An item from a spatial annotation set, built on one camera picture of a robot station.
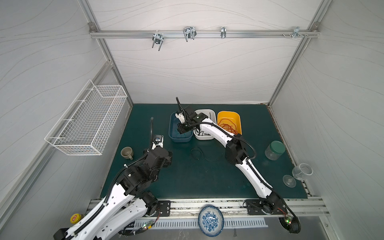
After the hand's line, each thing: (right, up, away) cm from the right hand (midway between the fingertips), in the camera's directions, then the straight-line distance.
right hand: (179, 125), depth 98 cm
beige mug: (-32, -16, -7) cm, 36 cm away
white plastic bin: (+13, -6, +3) cm, 15 cm away
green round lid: (+58, -12, -13) cm, 61 cm away
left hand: (-5, -9, -25) cm, 27 cm away
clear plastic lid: (+58, -19, -5) cm, 62 cm away
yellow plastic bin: (+39, +7, +10) cm, 40 cm away
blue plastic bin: (-4, -6, +3) cm, 8 cm away
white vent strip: (+27, -45, -28) cm, 59 cm away
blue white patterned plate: (+18, -44, -28) cm, 55 cm away
